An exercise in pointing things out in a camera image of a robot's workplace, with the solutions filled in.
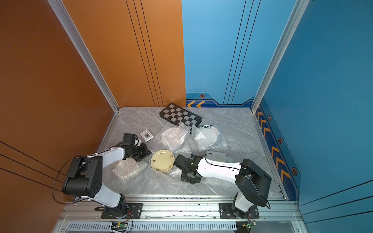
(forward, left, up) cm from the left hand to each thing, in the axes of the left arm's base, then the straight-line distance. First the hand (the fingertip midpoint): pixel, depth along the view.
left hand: (152, 149), depth 95 cm
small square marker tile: (+12, +6, 0) cm, 13 cm away
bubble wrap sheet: (+1, -27, -1) cm, 27 cm away
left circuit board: (-41, +10, -5) cm, 42 cm away
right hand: (-19, -23, +1) cm, 30 cm away
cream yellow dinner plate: (-7, -7, -2) cm, 10 cm away
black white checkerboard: (+30, -13, +2) cm, 33 cm away
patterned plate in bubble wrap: (+9, -37, +1) cm, 38 cm away
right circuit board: (-40, -54, -1) cm, 67 cm away
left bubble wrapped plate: (-15, +12, +3) cm, 19 cm away
